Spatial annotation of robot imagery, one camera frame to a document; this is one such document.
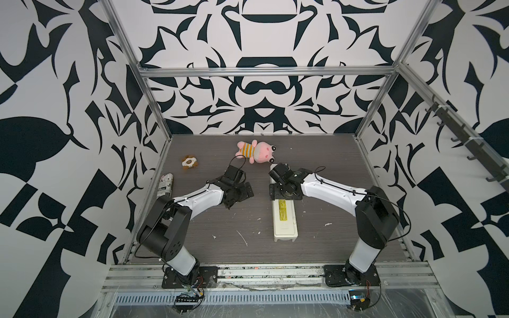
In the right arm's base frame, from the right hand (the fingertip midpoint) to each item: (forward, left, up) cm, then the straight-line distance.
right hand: (279, 191), depth 90 cm
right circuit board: (-39, -26, -8) cm, 48 cm away
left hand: (+1, +16, -2) cm, 16 cm away
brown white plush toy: (+19, +45, -3) cm, 49 cm away
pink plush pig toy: (+23, +9, 0) cm, 24 cm away
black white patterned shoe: (+5, +54, -3) cm, 54 cm away
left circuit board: (-40, +35, -9) cm, 54 cm away
